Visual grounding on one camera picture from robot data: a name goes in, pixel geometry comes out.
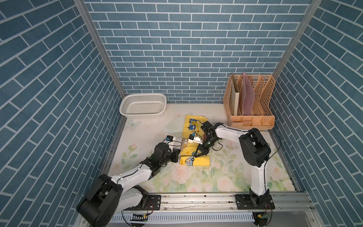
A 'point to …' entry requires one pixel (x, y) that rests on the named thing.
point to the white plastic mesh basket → (143, 106)
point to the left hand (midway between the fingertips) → (183, 152)
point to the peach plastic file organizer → (263, 116)
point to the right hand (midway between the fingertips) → (197, 155)
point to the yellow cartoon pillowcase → (193, 126)
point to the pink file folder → (247, 94)
